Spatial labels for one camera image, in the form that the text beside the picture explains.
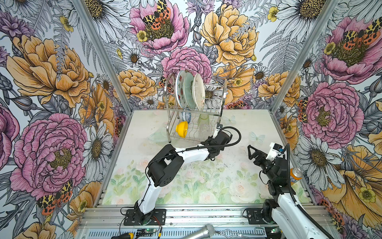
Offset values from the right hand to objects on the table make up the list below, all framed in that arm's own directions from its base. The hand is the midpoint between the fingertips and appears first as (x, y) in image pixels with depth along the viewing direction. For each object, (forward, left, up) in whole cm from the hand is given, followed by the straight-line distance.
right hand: (251, 152), depth 83 cm
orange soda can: (-11, -21, -3) cm, 24 cm away
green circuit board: (-33, +55, -13) cm, 66 cm away
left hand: (+12, +17, -5) cm, 21 cm away
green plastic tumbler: (+28, +24, -5) cm, 37 cm away
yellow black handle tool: (-34, +65, -13) cm, 74 cm away
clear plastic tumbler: (+16, +25, -1) cm, 30 cm away
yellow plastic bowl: (+18, +39, 0) cm, 43 cm away
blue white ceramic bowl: (+30, +36, -2) cm, 47 cm away
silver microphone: (-34, +27, -9) cm, 45 cm away
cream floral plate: (+32, +28, +18) cm, 46 cm away
